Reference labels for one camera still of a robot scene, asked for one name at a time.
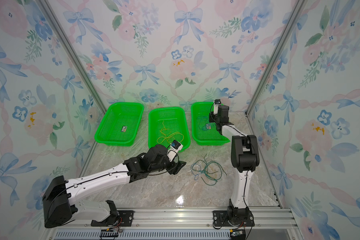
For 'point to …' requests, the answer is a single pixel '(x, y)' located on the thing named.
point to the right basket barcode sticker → (208, 126)
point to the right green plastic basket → (204, 132)
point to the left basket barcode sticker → (124, 129)
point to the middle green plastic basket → (166, 124)
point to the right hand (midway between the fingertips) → (215, 110)
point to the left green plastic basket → (119, 124)
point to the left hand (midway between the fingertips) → (182, 158)
